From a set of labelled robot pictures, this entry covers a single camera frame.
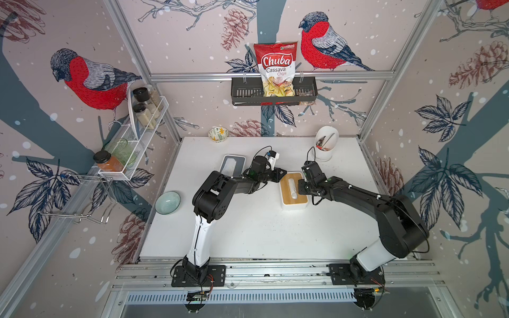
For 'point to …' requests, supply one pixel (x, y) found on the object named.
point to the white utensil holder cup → (326, 140)
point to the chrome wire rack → (83, 196)
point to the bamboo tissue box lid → (286, 195)
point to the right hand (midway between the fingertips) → (300, 186)
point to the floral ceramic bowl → (218, 134)
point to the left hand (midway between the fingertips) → (289, 170)
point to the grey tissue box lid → (233, 165)
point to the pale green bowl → (167, 203)
